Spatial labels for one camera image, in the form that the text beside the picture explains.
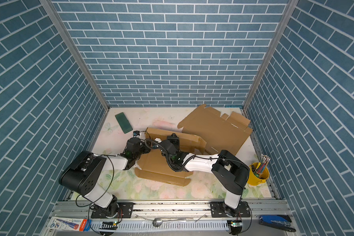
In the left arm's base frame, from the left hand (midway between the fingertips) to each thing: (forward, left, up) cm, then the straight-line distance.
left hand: (149, 142), depth 96 cm
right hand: (-1, -17, +14) cm, 22 cm away
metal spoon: (-44, -10, -1) cm, 45 cm away
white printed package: (-43, +33, -3) cm, 54 cm away
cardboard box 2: (+13, -57, -8) cm, 59 cm away
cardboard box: (-14, -4, -3) cm, 15 cm away
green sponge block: (+21, +23, -4) cm, 31 cm away
